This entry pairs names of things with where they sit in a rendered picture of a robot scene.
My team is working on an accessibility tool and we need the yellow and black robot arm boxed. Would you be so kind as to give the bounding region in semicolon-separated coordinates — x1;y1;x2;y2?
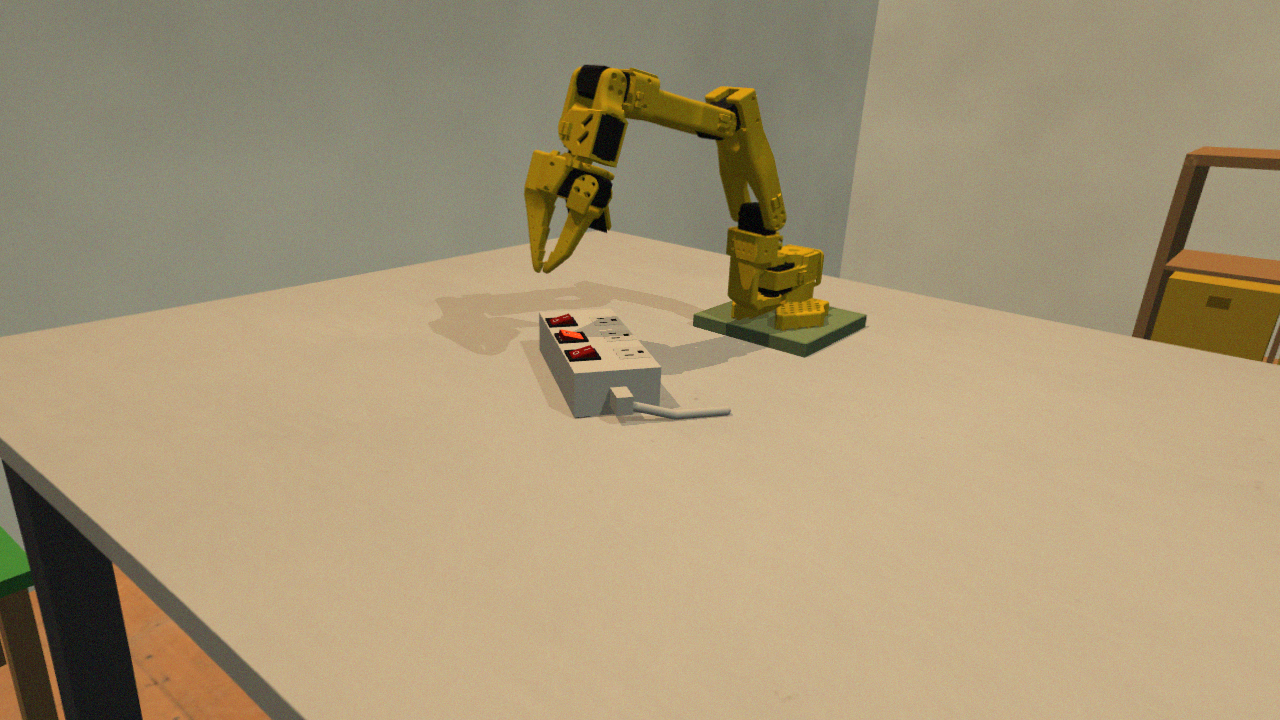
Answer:
558;65;829;331

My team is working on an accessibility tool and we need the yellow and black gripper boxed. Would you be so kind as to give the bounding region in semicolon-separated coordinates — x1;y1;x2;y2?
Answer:
524;150;614;274

